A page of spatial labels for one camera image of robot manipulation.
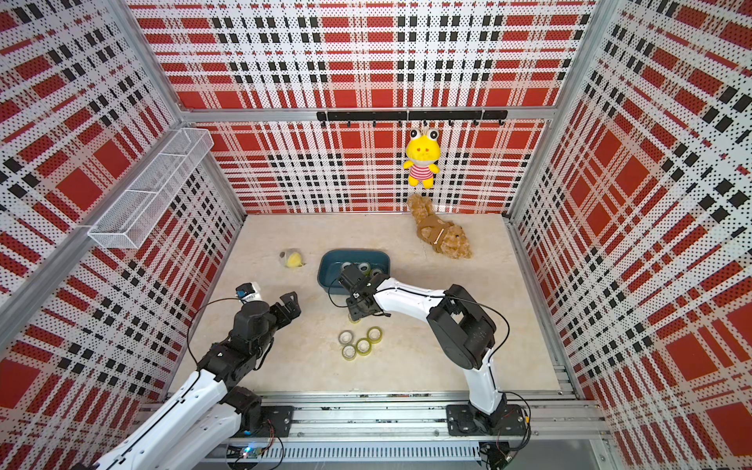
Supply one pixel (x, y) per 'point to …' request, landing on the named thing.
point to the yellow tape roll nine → (375, 271)
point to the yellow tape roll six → (363, 346)
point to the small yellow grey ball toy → (291, 258)
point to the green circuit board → (251, 452)
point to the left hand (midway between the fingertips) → (290, 300)
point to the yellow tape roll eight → (363, 266)
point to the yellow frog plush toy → (423, 151)
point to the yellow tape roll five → (349, 352)
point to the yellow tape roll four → (372, 340)
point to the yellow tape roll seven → (344, 264)
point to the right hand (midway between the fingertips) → (365, 307)
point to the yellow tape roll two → (353, 321)
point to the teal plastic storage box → (331, 260)
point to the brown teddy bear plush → (446, 237)
